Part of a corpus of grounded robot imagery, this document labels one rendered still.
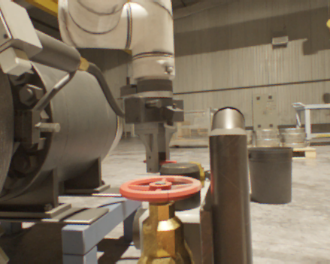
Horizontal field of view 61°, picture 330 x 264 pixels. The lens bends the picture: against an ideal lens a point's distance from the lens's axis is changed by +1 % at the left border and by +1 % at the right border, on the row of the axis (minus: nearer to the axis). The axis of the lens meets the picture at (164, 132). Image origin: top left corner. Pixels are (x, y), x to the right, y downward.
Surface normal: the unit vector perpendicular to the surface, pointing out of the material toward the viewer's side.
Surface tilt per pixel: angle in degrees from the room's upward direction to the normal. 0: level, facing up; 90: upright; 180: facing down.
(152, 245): 90
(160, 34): 89
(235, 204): 89
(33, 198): 90
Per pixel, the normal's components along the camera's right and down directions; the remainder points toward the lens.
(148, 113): 0.73, -0.02
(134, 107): -0.68, 0.04
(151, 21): 0.29, 0.01
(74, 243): -0.24, 0.03
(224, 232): -0.48, 0.03
